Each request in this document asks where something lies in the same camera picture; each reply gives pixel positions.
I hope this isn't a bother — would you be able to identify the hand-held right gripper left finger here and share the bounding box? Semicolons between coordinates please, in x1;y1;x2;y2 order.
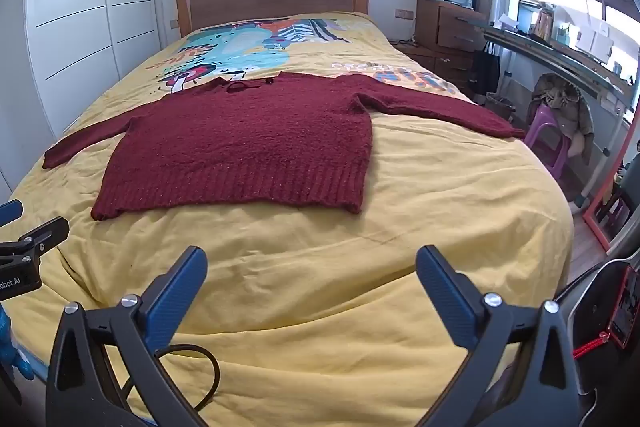
45;246;208;427

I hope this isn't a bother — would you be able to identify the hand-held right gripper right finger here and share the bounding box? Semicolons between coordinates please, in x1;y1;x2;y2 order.
416;245;583;427

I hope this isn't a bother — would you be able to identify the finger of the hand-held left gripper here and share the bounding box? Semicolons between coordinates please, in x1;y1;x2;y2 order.
0;201;24;226
15;217;70;258

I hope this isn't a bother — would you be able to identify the dark red knitted sweater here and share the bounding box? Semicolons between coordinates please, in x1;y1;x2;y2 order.
42;71;526;222

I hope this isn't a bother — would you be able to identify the person's left hand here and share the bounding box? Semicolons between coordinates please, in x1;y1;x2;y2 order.
0;306;35;380

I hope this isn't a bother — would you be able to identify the yellow printed blanket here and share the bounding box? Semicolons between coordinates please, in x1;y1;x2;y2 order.
0;11;575;427

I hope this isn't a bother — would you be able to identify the black case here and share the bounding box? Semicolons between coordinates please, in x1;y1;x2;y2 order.
552;252;640;427

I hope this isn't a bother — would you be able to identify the red framed mirror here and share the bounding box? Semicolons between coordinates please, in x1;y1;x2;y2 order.
582;107;640;255

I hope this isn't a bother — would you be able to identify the purple plastic chair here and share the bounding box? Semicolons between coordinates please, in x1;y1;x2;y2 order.
522;103;573;180

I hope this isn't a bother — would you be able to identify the waste basket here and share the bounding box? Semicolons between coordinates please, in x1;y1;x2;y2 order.
485;92;516;122

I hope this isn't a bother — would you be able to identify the white wardrobe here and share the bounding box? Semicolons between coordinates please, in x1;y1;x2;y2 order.
0;0;160;195

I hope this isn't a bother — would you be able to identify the beige jacket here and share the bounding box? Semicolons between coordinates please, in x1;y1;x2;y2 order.
531;74;595;165

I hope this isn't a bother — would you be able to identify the black bag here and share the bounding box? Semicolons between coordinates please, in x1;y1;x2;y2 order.
469;42;502;96

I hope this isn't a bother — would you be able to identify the brown cardboard box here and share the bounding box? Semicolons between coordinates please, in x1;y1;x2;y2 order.
414;0;488;92

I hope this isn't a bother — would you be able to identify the glass top desk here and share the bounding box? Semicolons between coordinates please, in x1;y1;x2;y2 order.
482;22;636;208

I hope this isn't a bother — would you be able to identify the black cable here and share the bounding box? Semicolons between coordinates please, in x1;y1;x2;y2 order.
120;344;221;413

